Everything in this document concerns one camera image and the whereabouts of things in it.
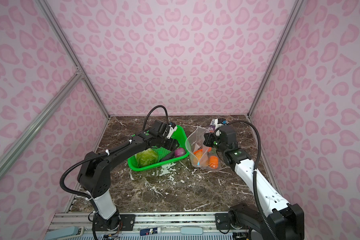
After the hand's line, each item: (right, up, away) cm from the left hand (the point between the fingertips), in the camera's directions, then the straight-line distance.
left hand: (175, 140), depth 88 cm
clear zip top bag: (+14, -6, -15) cm, 22 cm away
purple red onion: (+2, -7, +4) cm, 9 cm away
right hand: (+15, +5, -11) cm, 19 cm away
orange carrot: (+17, -3, -17) cm, 24 cm away
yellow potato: (+13, -8, -2) cm, 16 cm away
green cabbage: (-17, -10, -2) cm, 20 cm away
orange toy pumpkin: (+22, -12, -2) cm, 25 cm away
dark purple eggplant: (-4, -10, +6) cm, 12 cm away
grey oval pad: (+9, -41, -17) cm, 45 cm away
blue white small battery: (-10, -40, -19) cm, 45 cm away
